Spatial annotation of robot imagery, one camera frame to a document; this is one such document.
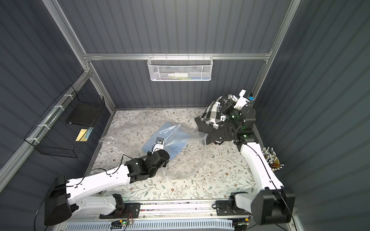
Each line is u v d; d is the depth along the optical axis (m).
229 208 0.73
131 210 0.74
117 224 0.72
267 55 0.89
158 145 0.67
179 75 0.87
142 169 0.56
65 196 0.40
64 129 0.74
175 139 0.79
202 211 0.74
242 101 0.62
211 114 0.75
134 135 1.05
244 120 0.53
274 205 0.39
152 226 0.77
